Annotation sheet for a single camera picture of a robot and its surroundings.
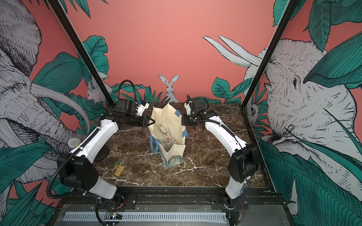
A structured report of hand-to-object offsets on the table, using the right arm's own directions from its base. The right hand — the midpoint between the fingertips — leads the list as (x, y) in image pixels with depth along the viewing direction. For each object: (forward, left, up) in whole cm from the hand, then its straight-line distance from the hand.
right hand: (179, 118), depth 83 cm
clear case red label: (-2, +9, -19) cm, 21 cm away
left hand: (-2, +15, +1) cm, 15 cm away
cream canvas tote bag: (+6, +6, -9) cm, 12 cm away
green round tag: (-19, +40, -22) cm, 49 cm away
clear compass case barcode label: (+5, +14, -16) cm, 22 cm away
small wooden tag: (-24, +37, -21) cm, 49 cm away
